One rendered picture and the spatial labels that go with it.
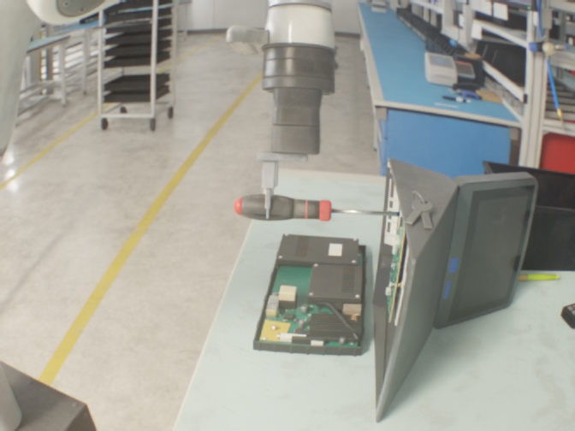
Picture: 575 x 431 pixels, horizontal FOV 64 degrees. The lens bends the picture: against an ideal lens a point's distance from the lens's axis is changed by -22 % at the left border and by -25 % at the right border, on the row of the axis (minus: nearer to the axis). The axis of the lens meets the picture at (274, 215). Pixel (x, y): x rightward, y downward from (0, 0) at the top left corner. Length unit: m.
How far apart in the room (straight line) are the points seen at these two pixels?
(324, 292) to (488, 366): 0.27
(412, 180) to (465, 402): 0.27
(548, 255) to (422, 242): 0.47
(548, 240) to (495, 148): 1.39
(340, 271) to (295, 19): 0.38
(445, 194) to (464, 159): 1.66
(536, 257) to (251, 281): 0.47
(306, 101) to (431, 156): 1.69
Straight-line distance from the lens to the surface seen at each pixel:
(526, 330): 0.78
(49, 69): 7.30
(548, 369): 0.72
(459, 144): 2.24
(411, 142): 2.21
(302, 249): 0.85
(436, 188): 0.62
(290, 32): 0.58
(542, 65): 2.18
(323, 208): 0.59
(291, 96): 0.57
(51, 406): 0.86
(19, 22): 0.50
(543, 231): 0.91
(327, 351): 0.68
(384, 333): 0.73
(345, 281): 0.78
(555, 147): 2.42
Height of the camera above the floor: 1.44
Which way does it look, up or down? 26 degrees down
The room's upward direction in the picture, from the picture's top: 1 degrees clockwise
